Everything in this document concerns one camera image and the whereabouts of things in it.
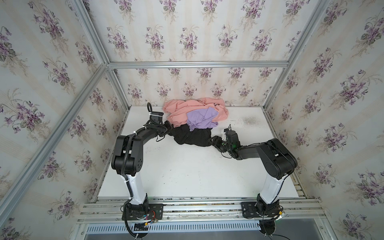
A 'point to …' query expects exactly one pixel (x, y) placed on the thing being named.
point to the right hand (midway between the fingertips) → (208, 143)
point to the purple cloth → (202, 119)
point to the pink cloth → (177, 110)
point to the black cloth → (183, 134)
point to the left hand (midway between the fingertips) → (171, 126)
